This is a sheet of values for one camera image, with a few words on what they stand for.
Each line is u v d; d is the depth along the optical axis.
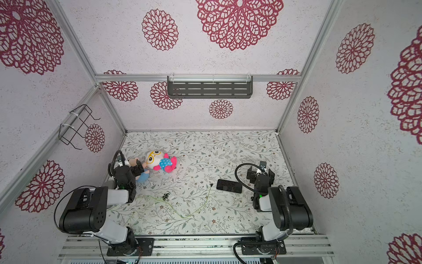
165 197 0.88
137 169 0.84
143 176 0.91
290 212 0.43
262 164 0.79
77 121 0.79
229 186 0.92
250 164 0.78
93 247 0.75
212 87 0.93
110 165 0.75
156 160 0.97
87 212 0.45
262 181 0.72
